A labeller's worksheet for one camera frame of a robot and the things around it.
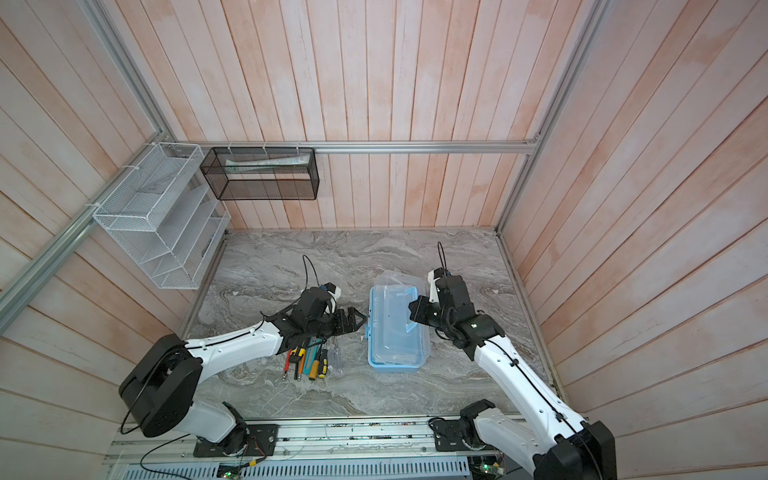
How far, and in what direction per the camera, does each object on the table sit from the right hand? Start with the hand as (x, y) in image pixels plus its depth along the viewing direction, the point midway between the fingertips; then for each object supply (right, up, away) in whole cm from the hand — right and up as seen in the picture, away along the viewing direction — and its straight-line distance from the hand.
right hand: (409, 304), depth 80 cm
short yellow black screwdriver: (-24, -18, +4) cm, 30 cm away
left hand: (-15, -8, +5) cm, 17 cm away
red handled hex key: (-35, -18, +6) cm, 40 cm away
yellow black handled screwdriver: (-33, -17, +6) cm, 37 cm away
